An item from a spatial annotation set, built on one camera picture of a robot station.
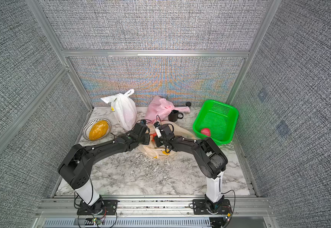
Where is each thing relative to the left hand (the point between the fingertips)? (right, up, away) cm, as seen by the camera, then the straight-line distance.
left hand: (149, 135), depth 92 cm
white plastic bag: (-18, +18, +7) cm, 27 cm away
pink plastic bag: (+6, +18, +5) cm, 19 cm away
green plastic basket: (+51, +9, +20) cm, 56 cm away
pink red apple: (+38, +2, +5) cm, 38 cm away
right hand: (+3, +1, +3) cm, 5 cm away
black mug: (+16, +13, +17) cm, 27 cm away
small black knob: (+28, +22, +18) cm, 40 cm away
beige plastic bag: (+1, -8, -6) cm, 10 cm away
